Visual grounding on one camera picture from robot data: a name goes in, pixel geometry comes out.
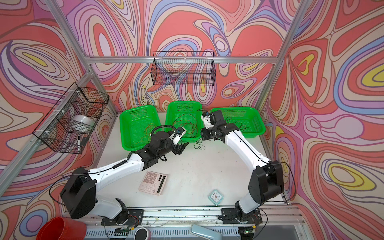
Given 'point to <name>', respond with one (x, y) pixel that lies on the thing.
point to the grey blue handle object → (203, 232)
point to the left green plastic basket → (136, 126)
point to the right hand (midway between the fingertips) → (203, 137)
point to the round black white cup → (143, 233)
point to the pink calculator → (152, 182)
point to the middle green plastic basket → (174, 108)
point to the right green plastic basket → (245, 119)
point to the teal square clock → (216, 197)
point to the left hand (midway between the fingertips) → (185, 137)
